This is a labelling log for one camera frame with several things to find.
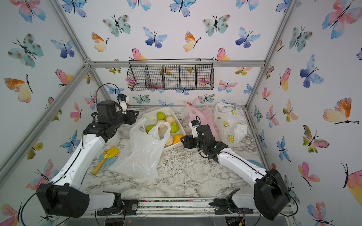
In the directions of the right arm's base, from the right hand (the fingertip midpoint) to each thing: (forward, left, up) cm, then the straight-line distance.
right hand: (186, 137), depth 80 cm
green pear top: (+26, +21, -13) cm, 36 cm away
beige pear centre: (+6, +14, +2) cm, 16 cm away
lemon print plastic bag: (+20, -29, -11) cm, 37 cm away
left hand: (+9, +28, +12) cm, 32 cm away
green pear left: (+14, +27, -12) cm, 33 cm away
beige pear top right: (+23, +13, -12) cm, 29 cm away
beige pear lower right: (+4, +11, -12) cm, 17 cm away
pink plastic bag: (+21, -10, -4) cm, 24 cm away
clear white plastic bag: (-9, +26, -9) cm, 29 cm away
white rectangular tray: (+27, +30, -19) cm, 44 cm away
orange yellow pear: (+7, +7, -14) cm, 17 cm away
